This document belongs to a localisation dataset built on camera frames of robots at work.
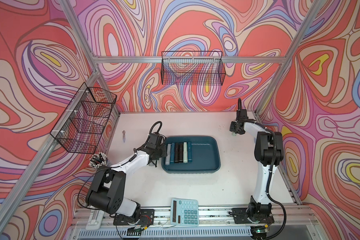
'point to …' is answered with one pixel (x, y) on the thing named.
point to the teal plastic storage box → (206, 155)
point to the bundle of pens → (99, 159)
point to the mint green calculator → (184, 212)
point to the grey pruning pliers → (167, 158)
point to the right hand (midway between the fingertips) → (235, 131)
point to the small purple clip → (124, 135)
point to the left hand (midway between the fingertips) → (166, 151)
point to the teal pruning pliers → (172, 153)
